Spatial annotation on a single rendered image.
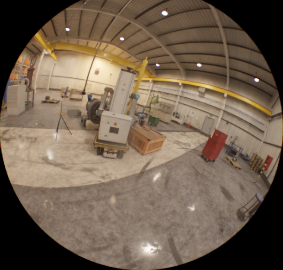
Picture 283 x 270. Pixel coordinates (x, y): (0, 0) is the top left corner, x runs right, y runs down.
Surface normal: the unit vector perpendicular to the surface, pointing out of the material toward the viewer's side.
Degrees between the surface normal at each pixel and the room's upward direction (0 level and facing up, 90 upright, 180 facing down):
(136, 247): 0
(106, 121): 90
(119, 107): 90
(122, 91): 90
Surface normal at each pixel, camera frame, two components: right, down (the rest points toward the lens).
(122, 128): 0.25, 0.36
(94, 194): 0.29, -0.91
